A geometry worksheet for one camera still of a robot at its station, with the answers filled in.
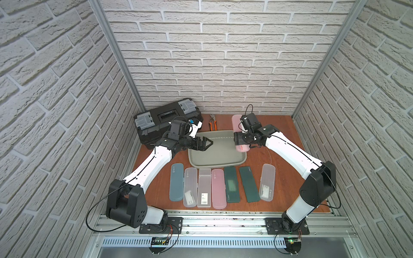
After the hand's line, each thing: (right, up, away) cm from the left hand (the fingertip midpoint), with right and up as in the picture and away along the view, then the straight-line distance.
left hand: (209, 139), depth 80 cm
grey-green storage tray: (+8, -10, +23) cm, 27 cm away
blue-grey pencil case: (-18, -24, +7) cm, 31 cm away
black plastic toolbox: (-34, +8, +11) cm, 36 cm away
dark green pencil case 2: (+23, -25, +8) cm, 35 cm away
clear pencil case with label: (-10, -26, +5) cm, 29 cm away
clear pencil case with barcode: (-3, -27, +5) cm, 28 cm away
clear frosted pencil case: (+33, -24, +7) cm, 41 cm away
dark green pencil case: (+12, -26, +5) cm, 30 cm away
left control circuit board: (-23, -47, -7) cm, 52 cm away
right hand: (+19, +1, +5) cm, 19 cm away
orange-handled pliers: (+2, +15, +38) cm, 41 cm away
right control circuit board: (+38, -47, -10) cm, 61 cm away
